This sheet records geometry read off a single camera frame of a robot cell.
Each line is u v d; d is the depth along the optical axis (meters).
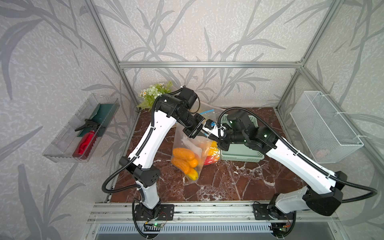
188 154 0.80
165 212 0.73
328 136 0.62
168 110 0.46
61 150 0.59
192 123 0.56
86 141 0.60
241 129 0.49
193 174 0.79
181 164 0.80
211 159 0.87
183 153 0.83
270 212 0.66
